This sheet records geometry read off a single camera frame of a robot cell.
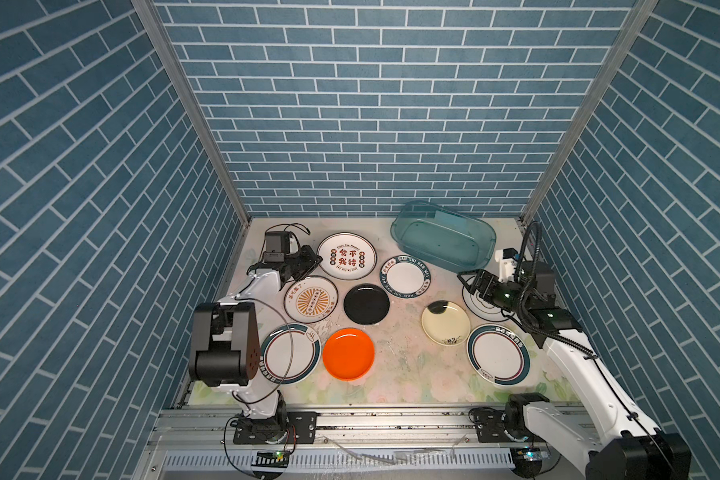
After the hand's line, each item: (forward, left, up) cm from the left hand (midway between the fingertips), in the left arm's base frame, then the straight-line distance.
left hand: (324, 255), depth 92 cm
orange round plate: (-26, -8, -14) cm, 30 cm away
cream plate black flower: (-16, -39, -16) cm, 45 cm away
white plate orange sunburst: (-8, +5, -13) cm, 16 cm away
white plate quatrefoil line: (-12, -50, -13) cm, 53 cm away
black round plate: (-11, -13, -12) cm, 21 cm away
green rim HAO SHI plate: (0, -27, -12) cm, 29 cm away
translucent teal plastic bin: (+21, -44, -15) cm, 51 cm away
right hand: (-13, -39, +8) cm, 42 cm away
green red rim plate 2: (-27, -52, -13) cm, 60 cm away
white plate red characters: (+2, -7, -4) cm, 8 cm away
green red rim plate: (-24, +13, -14) cm, 31 cm away
